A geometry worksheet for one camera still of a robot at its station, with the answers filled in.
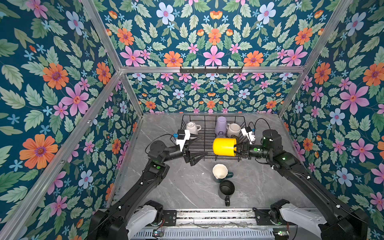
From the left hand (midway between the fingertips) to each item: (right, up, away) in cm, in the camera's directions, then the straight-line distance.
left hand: (204, 144), depth 61 cm
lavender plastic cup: (+11, +7, +37) cm, 40 cm away
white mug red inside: (+19, +5, +34) cm, 40 cm away
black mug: (+12, -27, +21) cm, 37 cm away
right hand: (+11, -3, +7) cm, 13 cm away
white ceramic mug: (-7, +7, +34) cm, 36 cm away
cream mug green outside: (+9, -19, +25) cm, 33 cm away
